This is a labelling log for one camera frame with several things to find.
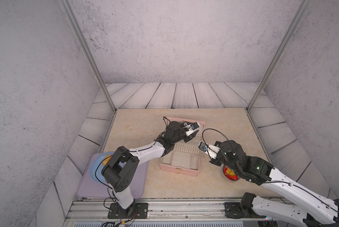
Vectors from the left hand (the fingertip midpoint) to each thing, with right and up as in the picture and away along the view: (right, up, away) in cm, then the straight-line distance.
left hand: (197, 126), depth 82 cm
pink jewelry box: (-8, -19, +3) cm, 21 cm away
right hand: (+4, -8, -12) cm, 15 cm away
